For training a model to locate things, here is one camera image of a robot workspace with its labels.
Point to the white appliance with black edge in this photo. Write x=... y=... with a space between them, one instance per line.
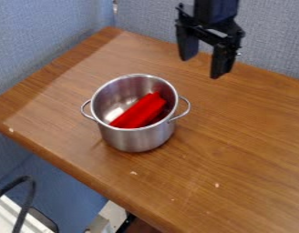
x=23 y=218

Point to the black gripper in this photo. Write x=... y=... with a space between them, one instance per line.
x=207 y=21

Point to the red rectangular block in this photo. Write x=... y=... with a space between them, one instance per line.
x=142 y=113

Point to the stainless steel pot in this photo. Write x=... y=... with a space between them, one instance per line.
x=115 y=97

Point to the white table frame bracket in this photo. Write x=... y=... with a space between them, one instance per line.
x=112 y=220

